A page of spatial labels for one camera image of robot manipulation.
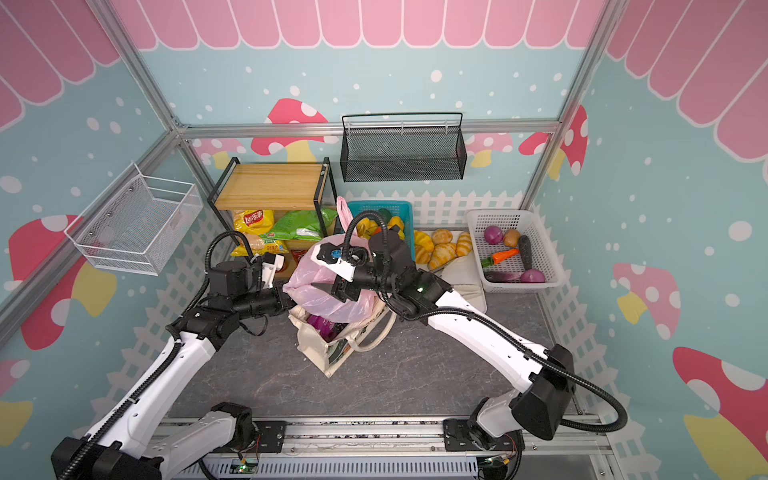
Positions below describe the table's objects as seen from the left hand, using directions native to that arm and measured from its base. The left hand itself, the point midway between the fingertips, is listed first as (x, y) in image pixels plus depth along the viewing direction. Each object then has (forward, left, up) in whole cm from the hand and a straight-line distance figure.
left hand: (312, 297), depth 74 cm
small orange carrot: (+31, -58, -20) cm, 69 cm away
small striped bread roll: (+36, -46, -20) cm, 62 cm away
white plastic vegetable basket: (+45, -70, -16) cm, 85 cm away
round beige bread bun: (+39, -38, -19) cm, 58 cm away
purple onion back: (+40, -57, -18) cm, 72 cm away
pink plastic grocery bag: (-4, -4, +6) cm, 8 cm away
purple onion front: (+20, -66, -17) cm, 71 cm away
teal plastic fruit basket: (+49, -23, -14) cm, 56 cm away
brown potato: (+37, -63, -17) cm, 75 cm away
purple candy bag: (-3, -2, -9) cm, 10 cm away
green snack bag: (+23, +8, +3) cm, 24 cm away
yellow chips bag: (+25, +23, 0) cm, 34 cm away
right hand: (+1, -5, +13) cm, 14 cm away
